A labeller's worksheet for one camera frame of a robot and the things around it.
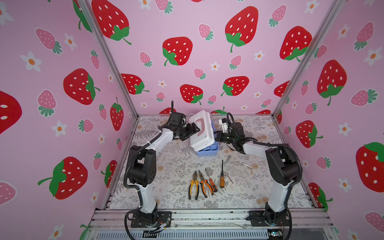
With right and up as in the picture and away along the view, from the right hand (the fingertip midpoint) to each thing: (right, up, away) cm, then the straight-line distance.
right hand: (208, 134), depth 91 cm
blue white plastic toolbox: (-3, -4, -6) cm, 8 cm away
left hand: (-7, +2, +1) cm, 8 cm away
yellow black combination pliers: (-7, -30, -8) cm, 32 cm away
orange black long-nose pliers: (-4, -29, -7) cm, 30 cm away
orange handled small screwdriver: (+2, -29, -8) cm, 30 cm away
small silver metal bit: (+25, -20, +2) cm, 32 cm away
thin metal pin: (+11, -25, -1) cm, 27 cm away
